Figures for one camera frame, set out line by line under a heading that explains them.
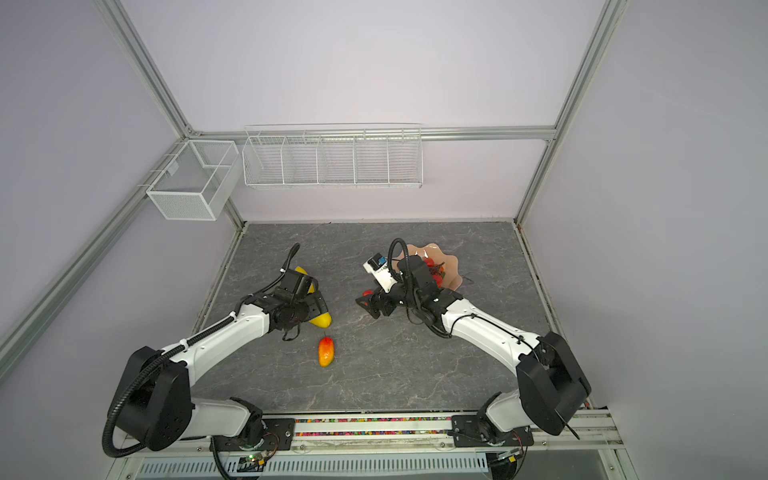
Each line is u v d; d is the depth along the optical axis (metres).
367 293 0.98
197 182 0.96
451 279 0.98
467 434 0.72
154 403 0.41
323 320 0.89
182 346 0.46
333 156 0.99
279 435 0.74
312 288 0.72
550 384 0.42
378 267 0.69
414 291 0.62
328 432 0.75
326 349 0.84
